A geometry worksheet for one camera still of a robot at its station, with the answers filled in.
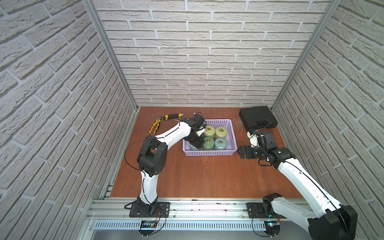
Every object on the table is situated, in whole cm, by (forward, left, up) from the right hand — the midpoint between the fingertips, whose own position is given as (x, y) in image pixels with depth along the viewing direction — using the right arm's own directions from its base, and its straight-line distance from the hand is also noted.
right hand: (247, 149), depth 81 cm
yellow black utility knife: (+39, +46, -12) cm, 61 cm away
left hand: (+11, +27, -6) cm, 30 cm away
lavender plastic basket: (+9, +5, -11) cm, 15 cm away
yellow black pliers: (+34, +55, -11) cm, 66 cm away
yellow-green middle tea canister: (+17, +19, -4) cm, 26 cm away
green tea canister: (+8, +21, -6) cm, 23 cm away
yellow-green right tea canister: (+16, +12, -5) cm, 21 cm away
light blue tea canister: (+8, +13, -5) cm, 16 cm away
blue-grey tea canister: (+5, +30, -3) cm, 31 cm away
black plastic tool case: (+32, -20, -10) cm, 39 cm away
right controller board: (-36, -7, -14) cm, 39 cm away
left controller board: (-30, +55, -16) cm, 64 cm away
